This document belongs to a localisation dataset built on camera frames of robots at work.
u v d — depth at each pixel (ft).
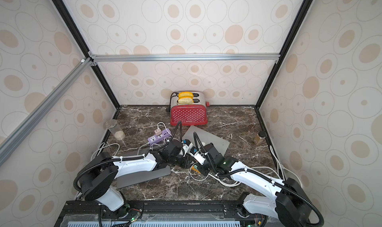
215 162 2.00
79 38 2.68
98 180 1.45
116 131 3.21
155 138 3.19
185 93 3.27
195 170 2.80
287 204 1.30
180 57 2.91
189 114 3.22
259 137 3.02
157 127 3.12
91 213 2.38
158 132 3.16
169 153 2.21
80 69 2.68
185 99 3.16
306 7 2.35
